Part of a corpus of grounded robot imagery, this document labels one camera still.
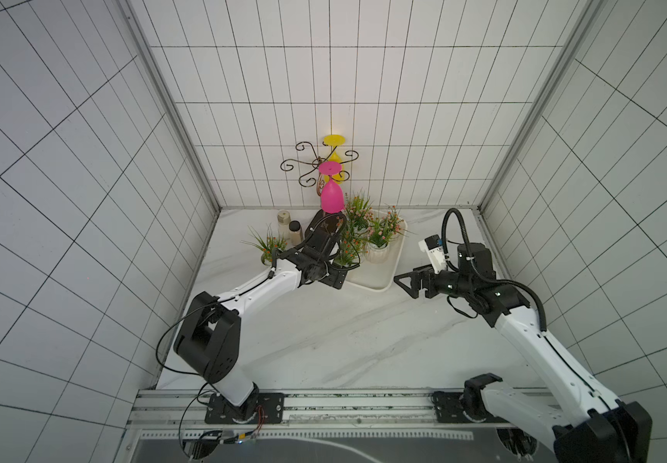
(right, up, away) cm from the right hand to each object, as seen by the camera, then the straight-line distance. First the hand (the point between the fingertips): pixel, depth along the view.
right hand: (407, 268), depth 77 cm
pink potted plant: (-5, +1, +22) cm, 23 cm away
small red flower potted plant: (-2, +12, +18) cm, 22 cm away
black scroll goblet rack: (-26, +28, +12) cm, 41 cm away
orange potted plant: (-42, +5, +15) cm, 45 cm away
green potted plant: (-12, +17, +24) cm, 31 cm away
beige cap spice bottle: (-39, +12, +27) cm, 49 cm away
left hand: (-23, -4, +10) cm, 25 cm away
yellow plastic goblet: (-20, +42, +21) cm, 51 cm away
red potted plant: (-15, +4, +16) cm, 22 cm away
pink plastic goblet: (-21, +22, +18) cm, 35 cm away
